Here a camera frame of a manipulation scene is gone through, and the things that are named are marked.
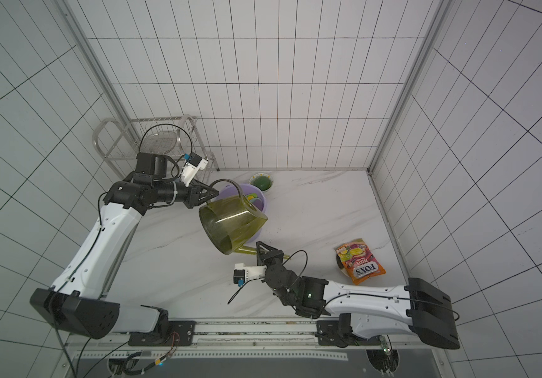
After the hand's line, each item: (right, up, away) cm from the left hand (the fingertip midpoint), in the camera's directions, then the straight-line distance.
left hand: (212, 197), depth 71 cm
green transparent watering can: (+6, -7, -6) cm, 11 cm away
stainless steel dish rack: (-42, +21, +20) cm, 51 cm away
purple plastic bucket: (+11, 0, +19) cm, 22 cm away
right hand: (+13, -15, +1) cm, 20 cm away
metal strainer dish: (-26, +22, +23) cm, 41 cm away
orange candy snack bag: (+51, -25, +14) cm, 58 cm away
